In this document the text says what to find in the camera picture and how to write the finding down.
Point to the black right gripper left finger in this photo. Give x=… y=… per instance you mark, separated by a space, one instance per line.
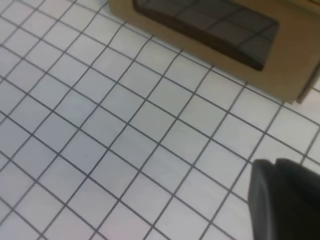
x=276 y=212

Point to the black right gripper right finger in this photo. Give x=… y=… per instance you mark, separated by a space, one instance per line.
x=303 y=181

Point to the lower brown cardboard drawer box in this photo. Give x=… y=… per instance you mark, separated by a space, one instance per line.
x=273 y=45

